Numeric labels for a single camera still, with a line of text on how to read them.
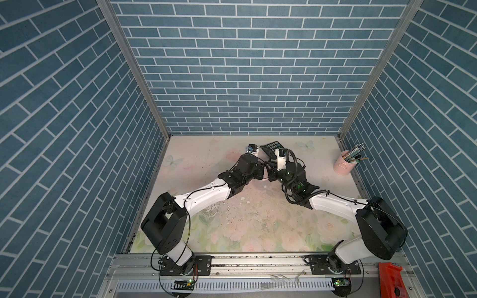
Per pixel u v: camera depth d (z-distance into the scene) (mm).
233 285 706
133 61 851
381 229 443
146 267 752
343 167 968
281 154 734
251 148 727
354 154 959
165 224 434
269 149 1121
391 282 665
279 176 753
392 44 806
